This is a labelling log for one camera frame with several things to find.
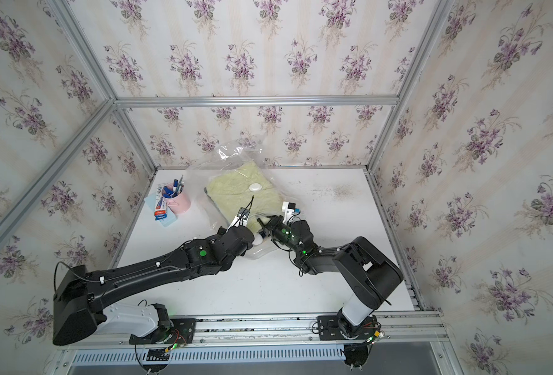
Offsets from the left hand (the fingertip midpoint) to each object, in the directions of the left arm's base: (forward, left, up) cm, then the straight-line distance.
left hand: (243, 231), depth 78 cm
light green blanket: (+24, +2, -4) cm, 24 cm away
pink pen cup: (+19, +30, -8) cm, 36 cm away
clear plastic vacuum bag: (+49, +11, -8) cm, 51 cm away
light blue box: (+18, +39, -12) cm, 45 cm away
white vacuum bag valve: (+23, -3, -3) cm, 23 cm away
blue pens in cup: (+25, +31, -7) cm, 40 cm away
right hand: (+4, -5, +3) cm, 7 cm away
